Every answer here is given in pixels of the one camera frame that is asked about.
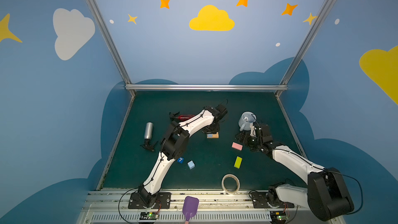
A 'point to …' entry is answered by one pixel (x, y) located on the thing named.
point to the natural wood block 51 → (214, 136)
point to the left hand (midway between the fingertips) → (214, 132)
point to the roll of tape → (236, 178)
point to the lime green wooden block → (238, 162)
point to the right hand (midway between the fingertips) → (240, 136)
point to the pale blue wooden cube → (191, 164)
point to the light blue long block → (209, 135)
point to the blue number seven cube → (181, 159)
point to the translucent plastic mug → (245, 119)
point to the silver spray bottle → (148, 134)
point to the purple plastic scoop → (190, 208)
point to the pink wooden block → (237, 146)
